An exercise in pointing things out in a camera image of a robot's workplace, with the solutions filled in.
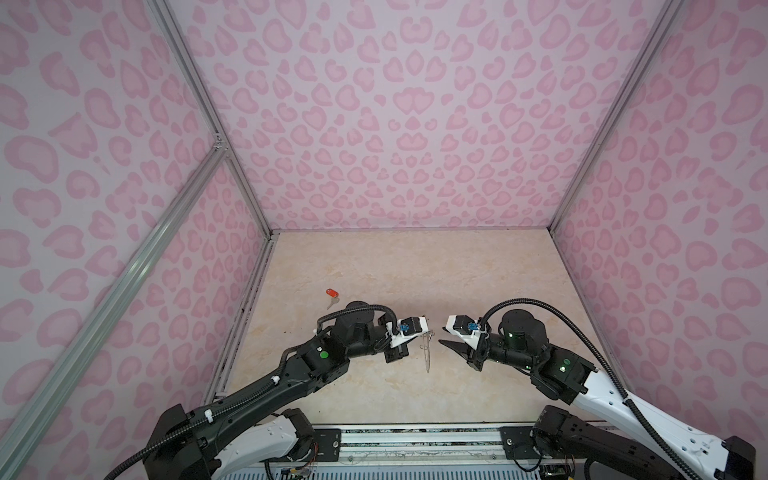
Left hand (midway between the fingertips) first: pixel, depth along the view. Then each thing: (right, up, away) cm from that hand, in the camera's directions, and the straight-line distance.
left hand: (424, 323), depth 69 cm
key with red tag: (-27, +3, +32) cm, 42 cm away
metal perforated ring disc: (+1, -3, +2) cm, 4 cm away
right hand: (+5, -2, 0) cm, 5 cm away
